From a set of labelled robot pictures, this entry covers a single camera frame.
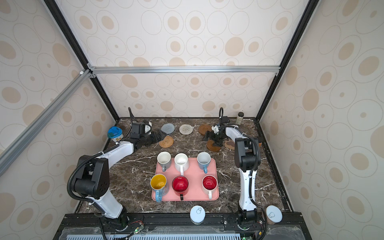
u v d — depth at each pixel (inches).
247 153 23.9
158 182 32.7
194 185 33.6
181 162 35.7
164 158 35.7
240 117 43.8
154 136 32.7
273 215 28.1
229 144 40.7
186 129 44.4
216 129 38.9
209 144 40.5
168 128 45.0
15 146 20.9
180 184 33.5
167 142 41.4
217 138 36.1
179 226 28.7
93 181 18.5
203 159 36.3
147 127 29.8
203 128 44.4
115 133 38.4
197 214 28.1
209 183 33.4
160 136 33.1
